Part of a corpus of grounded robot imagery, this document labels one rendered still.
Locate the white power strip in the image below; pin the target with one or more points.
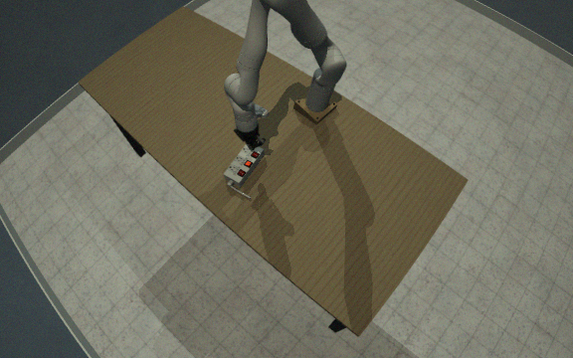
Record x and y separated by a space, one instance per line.
242 167

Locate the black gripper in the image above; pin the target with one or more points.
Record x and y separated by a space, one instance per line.
252 137

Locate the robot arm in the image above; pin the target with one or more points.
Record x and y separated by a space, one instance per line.
310 32

